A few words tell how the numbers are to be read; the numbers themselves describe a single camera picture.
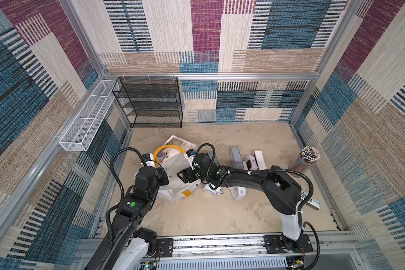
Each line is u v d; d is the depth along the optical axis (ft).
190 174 2.50
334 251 2.34
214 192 2.75
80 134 3.05
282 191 1.64
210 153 2.37
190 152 2.59
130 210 1.67
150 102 3.63
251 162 3.08
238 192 2.66
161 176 1.85
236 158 3.00
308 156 2.71
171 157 2.48
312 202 2.73
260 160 3.13
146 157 2.10
